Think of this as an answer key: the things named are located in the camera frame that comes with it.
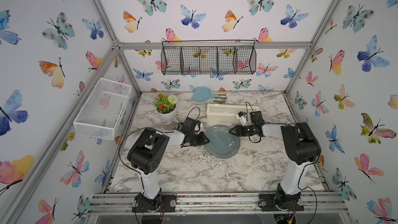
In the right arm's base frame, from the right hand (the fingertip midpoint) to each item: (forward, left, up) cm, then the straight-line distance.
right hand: (232, 130), depth 97 cm
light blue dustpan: (+31, +21, -1) cm, 38 cm away
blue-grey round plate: (-9, +6, -1) cm, 10 cm away
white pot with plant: (+7, +40, +13) cm, 43 cm away
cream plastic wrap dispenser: (+11, +3, +4) cm, 12 cm away
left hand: (-7, +13, -1) cm, 15 cm away
